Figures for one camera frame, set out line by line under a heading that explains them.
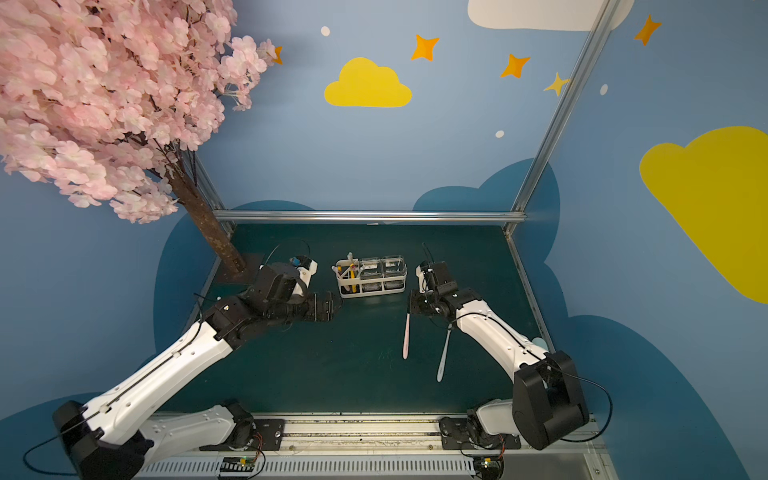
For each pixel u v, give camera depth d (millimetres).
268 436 738
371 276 1003
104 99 452
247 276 1044
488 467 733
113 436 384
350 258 898
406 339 857
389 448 735
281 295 553
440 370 857
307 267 662
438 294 660
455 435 743
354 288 993
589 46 750
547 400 418
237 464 730
